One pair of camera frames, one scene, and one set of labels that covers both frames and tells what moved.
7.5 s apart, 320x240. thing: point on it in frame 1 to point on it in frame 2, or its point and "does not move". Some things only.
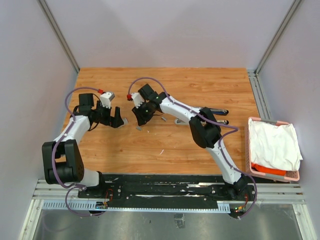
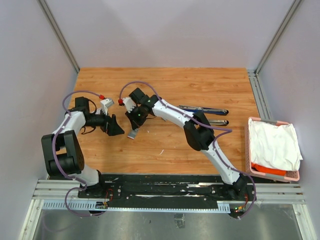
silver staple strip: x=125 y=121 to x=132 y=134
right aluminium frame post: x=296 y=4 does not move
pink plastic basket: x=291 y=175 does not move
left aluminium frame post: x=57 y=30 does not move
